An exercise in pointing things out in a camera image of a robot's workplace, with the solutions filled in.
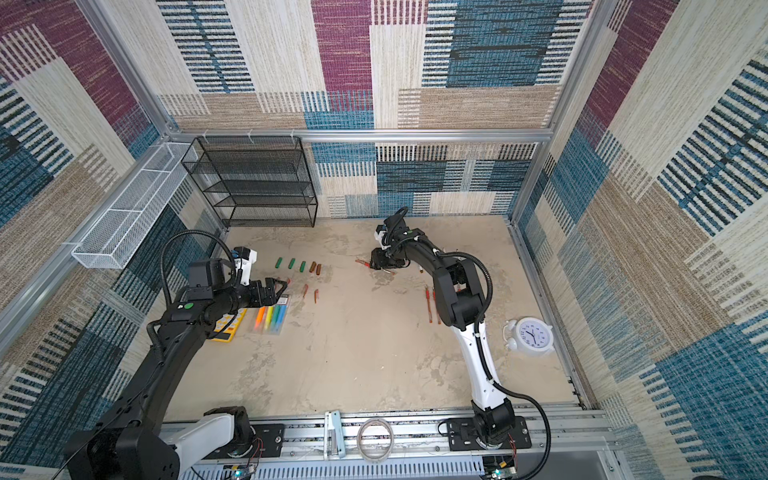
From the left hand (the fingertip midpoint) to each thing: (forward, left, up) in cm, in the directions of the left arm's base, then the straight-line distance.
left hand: (273, 284), depth 81 cm
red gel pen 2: (+7, -44, -18) cm, 48 cm away
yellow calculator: (-14, +6, +5) cm, 16 cm away
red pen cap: (+14, +3, -19) cm, 24 cm away
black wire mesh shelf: (+44, +16, +1) cm, 47 cm away
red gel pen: (+20, -22, -18) cm, 35 cm away
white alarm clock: (-9, -72, -16) cm, 74 cm away
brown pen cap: (+19, -4, -18) cm, 27 cm away
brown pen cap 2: (+18, -6, -18) cm, 26 cm away
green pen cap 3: (+20, 0, -18) cm, 27 cm away
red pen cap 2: (+7, -7, -18) cm, 21 cm away
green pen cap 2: (+21, +4, -18) cm, 28 cm away
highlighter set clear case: (-1, +6, -18) cm, 19 cm away
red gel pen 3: (-12, -40, +11) cm, 44 cm away
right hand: (+18, -29, -16) cm, 37 cm away
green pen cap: (+22, +8, -18) cm, 29 cm away
